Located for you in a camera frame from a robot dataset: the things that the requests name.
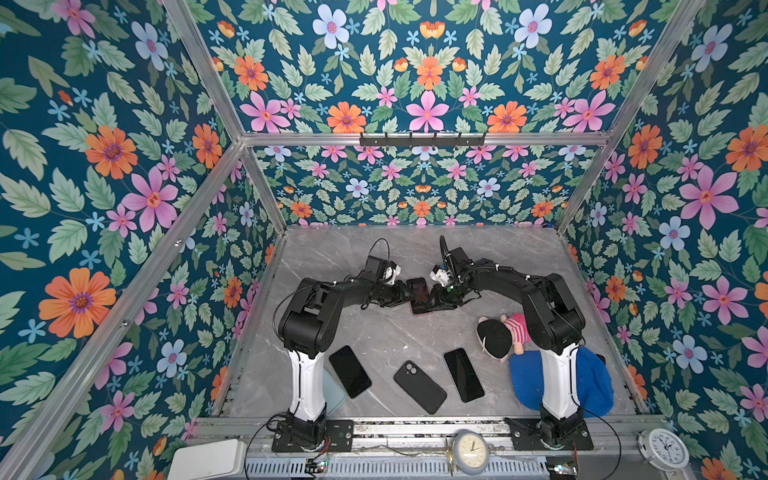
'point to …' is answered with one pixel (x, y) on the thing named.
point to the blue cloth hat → (595, 390)
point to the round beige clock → (471, 452)
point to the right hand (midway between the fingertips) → (429, 304)
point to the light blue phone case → (333, 394)
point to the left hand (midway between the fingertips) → (417, 290)
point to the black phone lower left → (350, 372)
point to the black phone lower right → (463, 375)
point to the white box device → (208, 460)
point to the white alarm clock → (662, 450)
